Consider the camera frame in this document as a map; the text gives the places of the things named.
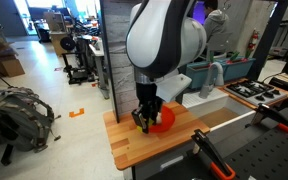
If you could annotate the black orange bar clamp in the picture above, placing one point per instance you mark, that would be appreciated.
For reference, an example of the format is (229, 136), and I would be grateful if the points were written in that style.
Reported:
(210, 153)
(274, 116)

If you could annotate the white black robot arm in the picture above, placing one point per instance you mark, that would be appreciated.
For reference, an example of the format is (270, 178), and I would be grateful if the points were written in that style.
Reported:
(160, 36)

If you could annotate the purple lit monitor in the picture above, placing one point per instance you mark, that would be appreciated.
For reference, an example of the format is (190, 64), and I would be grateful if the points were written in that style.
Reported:
(199, 13)

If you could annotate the red floor tape marker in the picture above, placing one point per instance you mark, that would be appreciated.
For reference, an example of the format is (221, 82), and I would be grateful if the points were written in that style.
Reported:
(94, 84)

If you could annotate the orange floor tape marker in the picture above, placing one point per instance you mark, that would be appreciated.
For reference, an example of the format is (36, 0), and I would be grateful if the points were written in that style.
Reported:
(76, 115)

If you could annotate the gray toy stove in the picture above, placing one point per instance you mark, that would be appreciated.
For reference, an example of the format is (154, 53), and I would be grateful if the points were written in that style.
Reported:
(247, 98)

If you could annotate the black 3D printer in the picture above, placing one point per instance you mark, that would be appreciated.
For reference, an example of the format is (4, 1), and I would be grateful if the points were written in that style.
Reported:
(77, 75)

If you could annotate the white desk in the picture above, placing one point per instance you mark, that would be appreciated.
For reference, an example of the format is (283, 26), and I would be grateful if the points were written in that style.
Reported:
(99, 50)

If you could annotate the brown cardboard box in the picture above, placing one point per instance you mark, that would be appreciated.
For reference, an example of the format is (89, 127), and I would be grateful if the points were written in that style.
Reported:
(12, 66)

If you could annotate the black frame post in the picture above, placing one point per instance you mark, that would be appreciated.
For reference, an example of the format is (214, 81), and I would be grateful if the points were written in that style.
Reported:
(267, 36)

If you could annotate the person in gray hoodie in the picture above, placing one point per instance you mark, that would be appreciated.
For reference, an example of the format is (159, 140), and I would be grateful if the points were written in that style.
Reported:
(217, 23)

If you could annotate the gray toy faucet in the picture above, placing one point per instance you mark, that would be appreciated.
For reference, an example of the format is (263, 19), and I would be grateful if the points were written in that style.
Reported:
(204, 90)

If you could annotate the red toy radish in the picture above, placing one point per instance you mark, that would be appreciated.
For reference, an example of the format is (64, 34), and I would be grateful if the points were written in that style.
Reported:
(211, 56)
(234, 56)

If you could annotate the gray marble backsplash panel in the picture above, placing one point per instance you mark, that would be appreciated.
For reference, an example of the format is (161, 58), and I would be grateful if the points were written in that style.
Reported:
(120, 66)

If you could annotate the wooden cabinet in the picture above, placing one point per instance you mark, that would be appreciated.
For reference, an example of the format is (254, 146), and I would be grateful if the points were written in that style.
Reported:
(57, 43)

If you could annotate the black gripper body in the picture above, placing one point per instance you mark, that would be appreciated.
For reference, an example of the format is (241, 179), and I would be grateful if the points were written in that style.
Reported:
(148, 96)

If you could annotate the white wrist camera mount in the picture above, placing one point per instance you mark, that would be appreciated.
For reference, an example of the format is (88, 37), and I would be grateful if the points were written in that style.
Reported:
(174, 85)

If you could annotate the red plastic bowl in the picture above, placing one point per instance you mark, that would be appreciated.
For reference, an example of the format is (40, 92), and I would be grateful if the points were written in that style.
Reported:
(168, 120)

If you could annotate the white toy sink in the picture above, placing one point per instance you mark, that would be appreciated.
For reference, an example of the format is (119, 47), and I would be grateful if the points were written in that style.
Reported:
(204, 101)

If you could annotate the teal plastic bin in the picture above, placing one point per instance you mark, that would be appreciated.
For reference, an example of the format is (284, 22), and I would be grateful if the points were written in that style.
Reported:
(197, 75)
(239, 70)

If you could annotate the gray backpack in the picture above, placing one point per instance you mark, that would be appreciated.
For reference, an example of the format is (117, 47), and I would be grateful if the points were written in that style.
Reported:
(17, 116)

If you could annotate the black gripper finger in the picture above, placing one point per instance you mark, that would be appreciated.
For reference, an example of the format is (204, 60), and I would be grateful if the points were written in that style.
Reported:
(156, 115)
(141, 118)

